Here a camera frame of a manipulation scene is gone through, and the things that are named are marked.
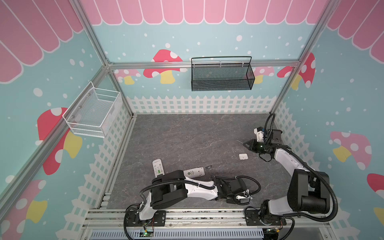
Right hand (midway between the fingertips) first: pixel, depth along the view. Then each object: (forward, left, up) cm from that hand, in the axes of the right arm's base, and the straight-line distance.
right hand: (244, 143), depth 90 cm
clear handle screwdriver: (+4, +2, -4) cm, 6 cm away
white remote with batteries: (-14, +30, -9) cm, 35 cm away
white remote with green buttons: (-11, +53, -9) cm, 54 cm away
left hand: (-26, +7, -11) cm, 29 cm away
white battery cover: (-3, -1, -11) cm, 11 cm away
